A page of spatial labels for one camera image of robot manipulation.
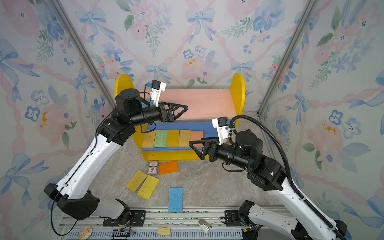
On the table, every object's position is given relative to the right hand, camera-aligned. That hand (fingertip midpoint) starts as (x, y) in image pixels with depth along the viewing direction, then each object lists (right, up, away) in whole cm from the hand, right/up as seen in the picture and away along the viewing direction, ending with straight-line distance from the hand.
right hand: (195, 141), depth 54 cm
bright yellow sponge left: (-25, -28, +27) cm, 47 cm away
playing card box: (-25, -19, +36) cm, 48 cm away
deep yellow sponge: (-13, -2, +32) cm, 34 cm away
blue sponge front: (-10, -33, +24) cm, 42 cm away
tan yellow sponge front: (-6, -1, +31) cm, 32 cm away
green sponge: (-20, -1, +31) cm, 37 cm away
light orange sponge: (+1, 0, +31) cm, 31 cm away
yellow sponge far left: (-33, -25, +30) cm, 51 cm away
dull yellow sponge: (-26, -2, +30) cm, 40 cm away
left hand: (-5, +13, +2) cm, 14 cm away
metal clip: (+4, -41, +16) cm, 45 cm away
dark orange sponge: (-16, -19, +36) cm, 44 cm away
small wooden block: (-15, -44, +16) cm, 49 cm away
